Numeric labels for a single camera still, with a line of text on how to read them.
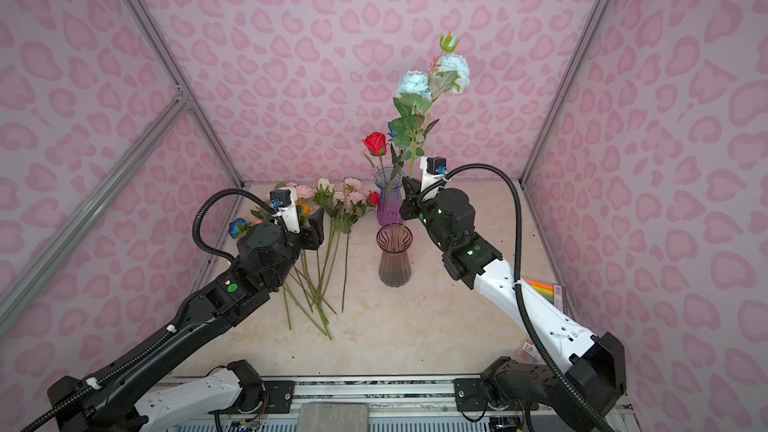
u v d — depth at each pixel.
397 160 0.77
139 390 0.42
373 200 1.11
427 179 0.59
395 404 0.72
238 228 1.01
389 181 0.76
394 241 0.83
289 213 0.58
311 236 0.61
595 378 0.38
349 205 1.10
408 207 0.63
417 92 0.55
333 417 0.68
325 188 1.10
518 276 0.48
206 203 0.44
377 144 0.71
